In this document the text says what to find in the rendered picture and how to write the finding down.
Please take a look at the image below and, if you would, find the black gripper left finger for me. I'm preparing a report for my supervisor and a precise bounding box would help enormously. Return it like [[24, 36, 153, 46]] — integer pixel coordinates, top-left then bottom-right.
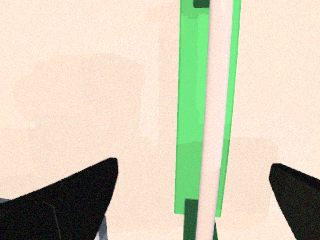
[[0, 158, 119, 240]]

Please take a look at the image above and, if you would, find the white pin with red cap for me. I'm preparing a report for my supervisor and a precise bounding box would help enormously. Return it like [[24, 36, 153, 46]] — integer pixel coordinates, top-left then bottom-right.
[[196, 0, 233, 240]]

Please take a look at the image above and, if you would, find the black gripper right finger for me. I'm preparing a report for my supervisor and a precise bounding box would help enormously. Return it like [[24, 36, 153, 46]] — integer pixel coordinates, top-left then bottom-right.
[[269, 163, 320, 240]]

